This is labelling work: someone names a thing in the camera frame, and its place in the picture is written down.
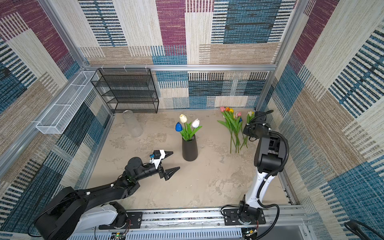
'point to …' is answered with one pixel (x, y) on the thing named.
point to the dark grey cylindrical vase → (189, 149)
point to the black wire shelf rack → (128, 90)
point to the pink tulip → (222, 109)
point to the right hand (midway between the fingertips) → (248, 132)
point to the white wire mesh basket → (57, 118)
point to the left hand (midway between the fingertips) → (175, 158)
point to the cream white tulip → (187, 127)
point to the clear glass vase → (134, 127)
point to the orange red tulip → (231, 124)
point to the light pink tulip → (239, 114)
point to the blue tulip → (178, 128)
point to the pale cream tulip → (250, 115)
